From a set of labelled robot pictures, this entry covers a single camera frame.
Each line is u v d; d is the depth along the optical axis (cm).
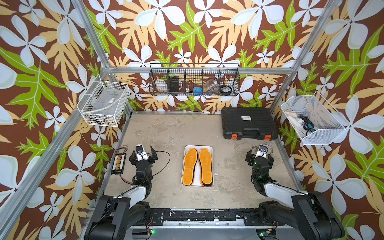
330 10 69
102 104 76
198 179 87
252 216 74
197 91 94
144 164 68
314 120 79
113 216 42
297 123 79
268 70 95
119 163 91
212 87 95
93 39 78
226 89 96
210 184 82
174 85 101
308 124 77
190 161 90
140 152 71
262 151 73
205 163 91
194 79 96
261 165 67
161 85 100
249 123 107
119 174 88
